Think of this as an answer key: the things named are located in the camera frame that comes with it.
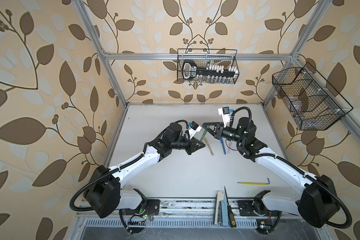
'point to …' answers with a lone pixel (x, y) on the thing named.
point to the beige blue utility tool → (221, 213)
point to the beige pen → (208, 146)
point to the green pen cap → (204, 133)
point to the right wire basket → (313, 103)
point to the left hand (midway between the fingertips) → (204, 142)
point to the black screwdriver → (232, 216)
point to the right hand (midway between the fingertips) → (203, 127)
